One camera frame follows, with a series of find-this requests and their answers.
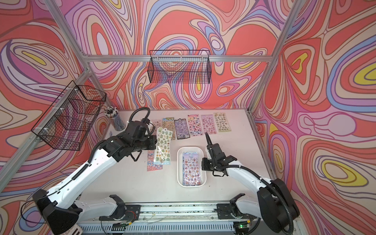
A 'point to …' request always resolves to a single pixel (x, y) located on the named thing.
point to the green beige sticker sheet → (222, 122)
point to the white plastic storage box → (179, 174)
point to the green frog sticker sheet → (163, 151)
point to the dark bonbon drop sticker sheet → (181, 129)
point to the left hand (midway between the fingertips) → (160, 141)
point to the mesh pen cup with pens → (111, 112)
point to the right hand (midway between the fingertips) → (203, 169)
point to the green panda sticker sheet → (168, 123)
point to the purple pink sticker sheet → (208, 124)
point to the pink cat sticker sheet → (195, 125)
